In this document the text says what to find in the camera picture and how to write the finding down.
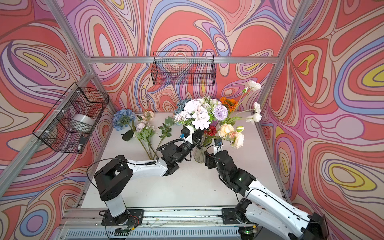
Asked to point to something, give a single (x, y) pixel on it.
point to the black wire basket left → (68, 125)
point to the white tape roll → (82, 123)
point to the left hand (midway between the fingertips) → (205, 127)
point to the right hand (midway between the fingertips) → (211, 154)
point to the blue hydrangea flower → (122, 118)
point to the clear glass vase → (199, 155)
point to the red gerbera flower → (211, 131)
